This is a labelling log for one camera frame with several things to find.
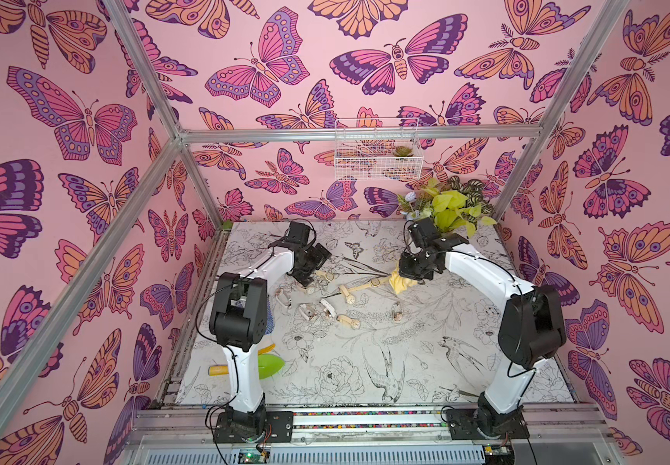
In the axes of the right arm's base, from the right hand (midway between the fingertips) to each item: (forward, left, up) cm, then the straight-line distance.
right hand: (403, 270), depth 91 cm
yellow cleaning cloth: (-5, +2, -1) cm, 5 cm away
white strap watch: (-10, +2, -11) cm, 14 cm away
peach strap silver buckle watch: (+5, +25, -11) cm, 28 cm away
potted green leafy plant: (+17, -17, +12) cm, 27 cm away
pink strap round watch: (-5, +39, -11) cm, 41 cm away
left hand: (+6, +24, -4) cm, 25 cm away
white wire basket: (+33, +8, +23) cm, 41 cm away
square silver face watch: (-10, +24, -9) cm, 27 cm away
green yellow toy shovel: (-27, +41, -11) cm, 50 cm away
